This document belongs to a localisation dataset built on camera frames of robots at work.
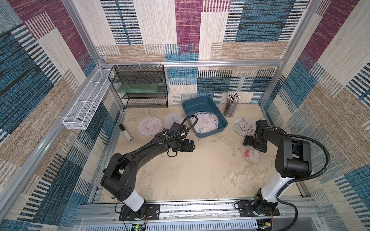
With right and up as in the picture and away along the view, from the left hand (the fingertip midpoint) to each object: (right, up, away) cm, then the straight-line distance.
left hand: (190, 147), depth 86 cm
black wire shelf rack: (-34, +48, +15) cm, 61 cm away
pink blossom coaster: (+12, +15, +19) cm, 27 cm away
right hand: (+41, -3, +10) cm, 42 cm away
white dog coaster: (+40, +11, +22) cm, 47 cm away
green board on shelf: (-34, +37, +10) cm, 52 cm away
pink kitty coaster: (-30, +12, +23) cm, 39 cm away
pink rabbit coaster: (+37, -5, +4) cm, 37 cm away
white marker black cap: (-45, +7, +15) cm, 47 cm away
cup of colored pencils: (+30, +31, +15) cm, 46 cm away
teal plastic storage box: (+12, +29, +33) cm, 46 cm away
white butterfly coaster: (-16, +16, +26) cm, 35 cm away
